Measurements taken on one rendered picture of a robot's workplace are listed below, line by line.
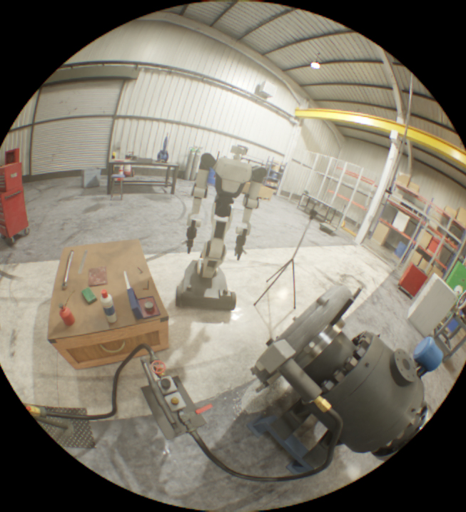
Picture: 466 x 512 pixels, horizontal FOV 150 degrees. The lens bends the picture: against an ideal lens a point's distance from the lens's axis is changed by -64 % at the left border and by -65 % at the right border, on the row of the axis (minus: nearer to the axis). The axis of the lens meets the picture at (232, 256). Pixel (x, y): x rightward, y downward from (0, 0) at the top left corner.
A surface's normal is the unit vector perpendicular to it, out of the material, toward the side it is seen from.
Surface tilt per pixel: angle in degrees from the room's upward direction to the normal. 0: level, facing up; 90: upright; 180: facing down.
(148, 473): 0
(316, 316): 35
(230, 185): 90
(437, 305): 90
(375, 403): 48
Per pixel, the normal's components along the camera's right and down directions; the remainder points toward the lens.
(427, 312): -0.85, 0.06
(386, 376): -0.08, -0.71
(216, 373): 0.26, -0.83
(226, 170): 0.16, 0.54
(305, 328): -0.40, -0.50
